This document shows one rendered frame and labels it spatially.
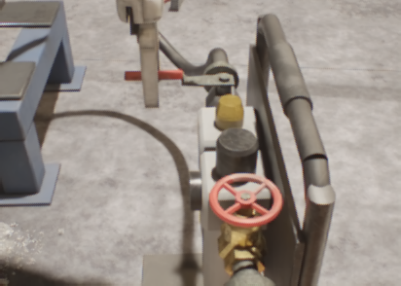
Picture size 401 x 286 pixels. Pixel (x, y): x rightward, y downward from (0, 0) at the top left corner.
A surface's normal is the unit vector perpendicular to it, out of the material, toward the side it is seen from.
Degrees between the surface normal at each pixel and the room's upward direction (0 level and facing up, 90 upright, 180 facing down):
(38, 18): 0
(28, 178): 90
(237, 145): 0
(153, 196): 0
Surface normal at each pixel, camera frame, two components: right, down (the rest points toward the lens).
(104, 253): 0.00, -0.79
